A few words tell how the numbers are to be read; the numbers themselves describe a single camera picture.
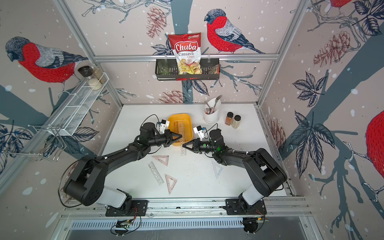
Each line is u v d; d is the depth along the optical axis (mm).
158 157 922
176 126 1065
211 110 1057
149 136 688
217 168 876
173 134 803
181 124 1074
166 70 923
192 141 766
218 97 1012
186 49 814
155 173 856
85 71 778
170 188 799
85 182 433
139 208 729
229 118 1016
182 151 778
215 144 685
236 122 1007
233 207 726
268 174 449
